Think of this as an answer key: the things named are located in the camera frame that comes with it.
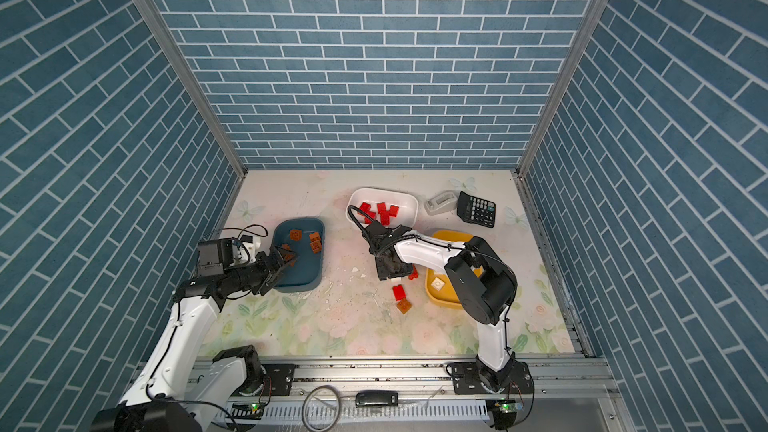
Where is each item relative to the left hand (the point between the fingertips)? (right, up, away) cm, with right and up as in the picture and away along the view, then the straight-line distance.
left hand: (292, 262), depth 79 cm
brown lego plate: (0, +3, -4) cm, 4 cm away
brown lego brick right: (+30, -14, +5) cm, 34 cm away
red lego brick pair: (+23, +12, +27) cm, 38 cm away
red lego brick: (+16, +14, +29) cm, 36 cm away
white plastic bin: (+32, +15, +28) cm, 45 cm away
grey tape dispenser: (+44, +16, +29) cm, 55 cm away
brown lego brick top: (+1, +4, +20) cm, 20 cm away
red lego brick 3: (+29, -11, +10) cm, 32 cm away
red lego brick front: (+27, +13, +29) cm, 41 cm away
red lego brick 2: (+34, -7, +13) cm, 36 cm away
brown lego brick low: (+2, +1, +17) cm, 17 cm away
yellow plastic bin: (+43, -11, +6) cm, 45 cm away
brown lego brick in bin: (-6, +5, +20) cm, 21 cm away
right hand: (+25, -5, +13) cm, 29 cm away
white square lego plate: (+40, -9, +10) cm, 43 cm away
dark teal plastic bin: (-3, +4, +21) cm, 21 cm away
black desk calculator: (+57, +13, +27) cm, 64 cm away
